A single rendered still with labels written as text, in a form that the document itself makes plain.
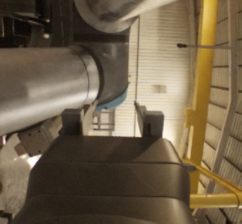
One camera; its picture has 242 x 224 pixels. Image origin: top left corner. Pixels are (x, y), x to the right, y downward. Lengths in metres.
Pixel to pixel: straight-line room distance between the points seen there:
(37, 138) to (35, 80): 0.45
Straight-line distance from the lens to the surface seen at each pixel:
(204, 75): 12.19
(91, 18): 0.30
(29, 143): 0.69
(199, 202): 4.29
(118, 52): 0.34
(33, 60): 0.25
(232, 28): 12.63
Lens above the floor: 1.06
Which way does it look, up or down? level
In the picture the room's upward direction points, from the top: 91 degrees clockwise
